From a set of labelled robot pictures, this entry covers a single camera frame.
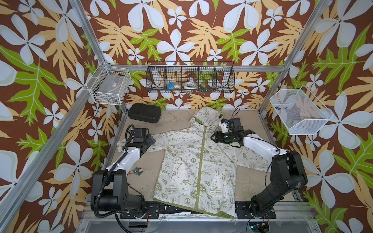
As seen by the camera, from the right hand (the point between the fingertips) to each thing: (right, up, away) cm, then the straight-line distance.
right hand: (214, 136), depth 91 cm
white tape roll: (-15, +35, +7) cm, 39 cm away
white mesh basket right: (+48, +15, -10) cm, 51 cm away
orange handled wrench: (-49, -21, -2) cm, 53 cm away
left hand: (-42, -2, +1) cm, 42 cm away
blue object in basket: (-28, +34, +2) cm, 44 cm away
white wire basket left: (-65, +32, -5) cm, 72 cm away
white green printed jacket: (-11, -22, -5) cm, 25 cm away
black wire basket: (-15, +41, +7) cm, 44 cm away
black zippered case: (-48, +17, +21) cm, 55 cm away
